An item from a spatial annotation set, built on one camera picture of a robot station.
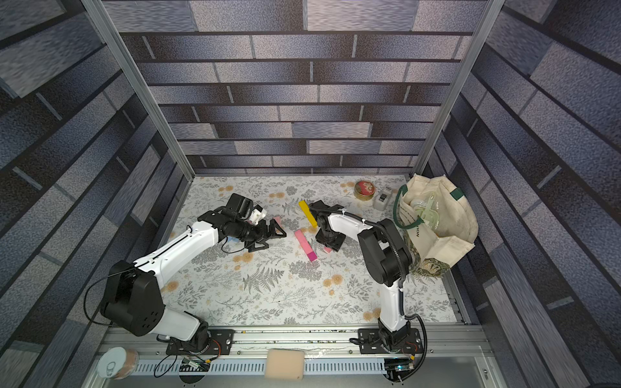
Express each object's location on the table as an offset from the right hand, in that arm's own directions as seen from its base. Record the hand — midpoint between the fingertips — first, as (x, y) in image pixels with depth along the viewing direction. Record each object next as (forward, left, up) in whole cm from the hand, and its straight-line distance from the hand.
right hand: (327, 242), depth 97 cm
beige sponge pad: (-41, +13, -1) cm, 43 cm away
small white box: (+21, -25, +4) cm, 33 cm away
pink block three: (-2, +9, +1) cm, 9 cm away
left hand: (-7, +17, +16) cm, 24 cm away
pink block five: (+4, +12, 0) cm, 13 cm away
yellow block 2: (0, +6, +17) cm, 18 cm away
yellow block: (+19, +11, 0) cm, 22 cm away
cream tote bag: (+9, -45, +5) cm, 46 cm away
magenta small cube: (-7, +6, +1) cm, 9 cm away
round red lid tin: (+26, -18, +3) cm, 32 cm away
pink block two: (-4, 0, 0) cm, 4 cm away
